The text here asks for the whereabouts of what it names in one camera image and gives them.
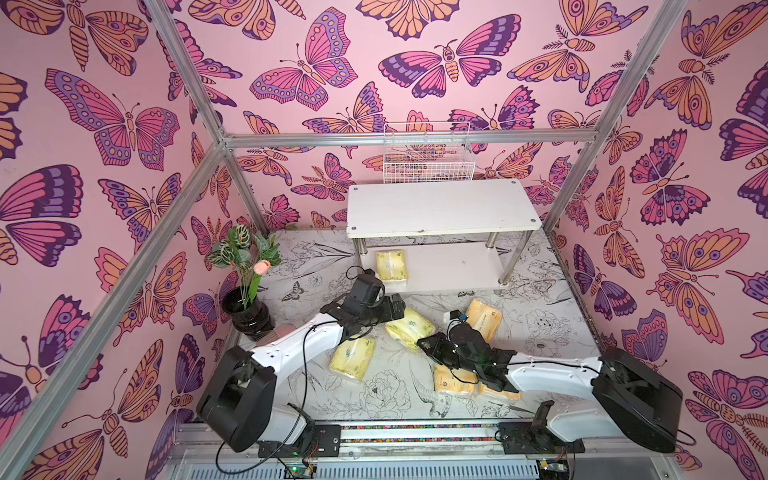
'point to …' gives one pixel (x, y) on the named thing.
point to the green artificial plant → (243, 249)
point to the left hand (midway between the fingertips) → (397, 305)
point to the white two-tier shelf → (460, 236)
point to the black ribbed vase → (252, 322)
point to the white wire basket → (427, 163)
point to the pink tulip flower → (262, 267)
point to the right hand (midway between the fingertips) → (411, 348)
